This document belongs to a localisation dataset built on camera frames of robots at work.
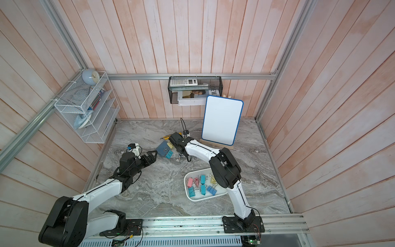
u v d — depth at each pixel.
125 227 0.72
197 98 0.93
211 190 0.84
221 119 0.90
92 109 0.85
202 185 0.85
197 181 0.84
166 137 1.07
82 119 0.81
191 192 0.83
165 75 0.96
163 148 1.07
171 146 1.03
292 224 0.76
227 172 0.53
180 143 0.70
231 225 0.73
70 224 0.41
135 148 0.79
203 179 0.86
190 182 0.85
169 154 0.98
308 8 0.68
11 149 0.52
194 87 0.88
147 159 0.78
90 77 0.80
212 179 0.86
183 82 0.90
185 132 0.87
